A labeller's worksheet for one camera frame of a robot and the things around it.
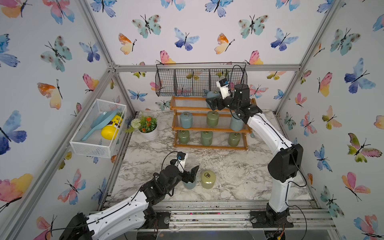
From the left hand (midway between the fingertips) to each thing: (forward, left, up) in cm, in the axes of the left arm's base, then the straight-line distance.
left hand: (192, 163), depth 77 cm
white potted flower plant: (+26, +28, -2) cm, 39 cm away
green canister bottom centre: (+20, -9, -7) cm, 23 cm away
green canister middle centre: (+25, -12, +6) cm, 29 cm away
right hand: (+30, -13, +21) cm, 39 cm away
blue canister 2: (+24, +3, +8) cm, 25 cm away
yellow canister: (-6, -8, -7) cm, 12 cm away
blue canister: (-7, +2, -14) cm, 16 cm away
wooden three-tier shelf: (+41, -1, -19) cm, 45 cm away
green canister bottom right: (+19, -26, -7) cm, 33 cm away
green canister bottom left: (+21, +6, -6) cm, 23 cm away
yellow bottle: (+8, +37, +17) cm, 42 cm away
